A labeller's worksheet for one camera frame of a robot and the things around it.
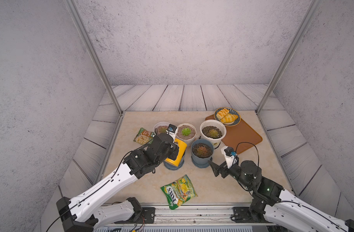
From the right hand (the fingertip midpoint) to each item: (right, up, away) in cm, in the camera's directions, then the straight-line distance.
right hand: (217, 156), depth 71 cm
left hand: (-19, +6, -1) cm, 20 cm away
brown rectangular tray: (+27, +5, +39) cm, 48 cm away
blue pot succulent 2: (-5, -1, +15) cm, 16 cm away
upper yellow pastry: (+14, +24, +43) cm, 51 cm away
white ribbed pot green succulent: (-14, +10, +22) cm, 28 cm away
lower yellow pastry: (+18, +19, +39) cm, 47 cm away
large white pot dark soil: (+4, +11, +24) cm, 27 cm away
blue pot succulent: (-23, -11, +18) cm, 31 cm away
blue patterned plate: (+24, +25, +47) cm, 59 cm away
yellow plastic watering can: (-17, +5, +1) cm, 17 cm away
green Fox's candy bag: (-19, -21, +8) cm, 29 cm away
